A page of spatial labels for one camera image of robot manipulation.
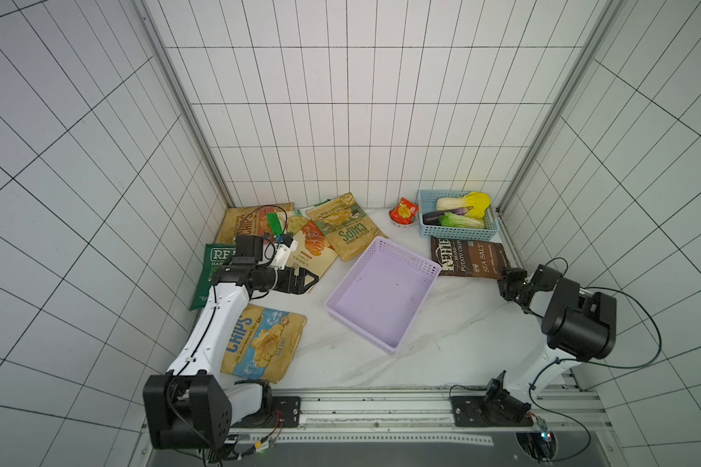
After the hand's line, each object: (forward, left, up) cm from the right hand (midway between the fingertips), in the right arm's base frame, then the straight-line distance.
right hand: (490, 264), depth 99 cm
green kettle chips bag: (+16, +52, 0) cm, 54 cm away
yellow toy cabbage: (+24, 0, +6) cm, 25 cm away
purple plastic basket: (-12, +38, -2) cm, 40 cm away
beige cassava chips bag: (+2, +63, 0) cm, 63 cm away
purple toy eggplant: (+20, +17, +1) cm, 27 cm away
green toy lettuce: (+16, +11, +4) cm, 20 cm away
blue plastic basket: (+31, +18, -1) cm, 36 cm away
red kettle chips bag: (+16, +91, 0) cm, 93 cm away
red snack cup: (+21, +29, +2) cm, 36 cm away
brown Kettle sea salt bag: (+3, +6, -1) cm, 7 cm away
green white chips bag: (+17, +74, 0) cm, 76 cm away
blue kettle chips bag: (-31, +72, -1) cm, 79 cm away
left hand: (-19, +61, +14) cm, 66 cm away
